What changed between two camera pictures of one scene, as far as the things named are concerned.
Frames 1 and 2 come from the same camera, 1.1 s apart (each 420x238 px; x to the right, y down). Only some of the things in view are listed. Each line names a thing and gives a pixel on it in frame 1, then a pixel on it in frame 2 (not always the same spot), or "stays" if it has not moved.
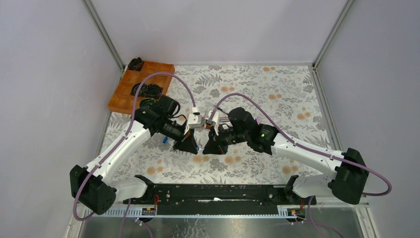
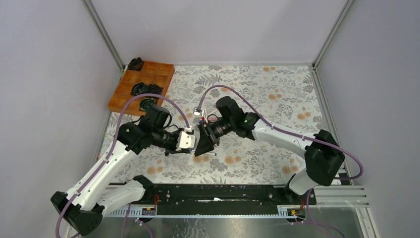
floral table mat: [285, 99] stays
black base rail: [254, 199] stays
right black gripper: [213, 147] → [207, 141]
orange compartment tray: [123, 101] stays
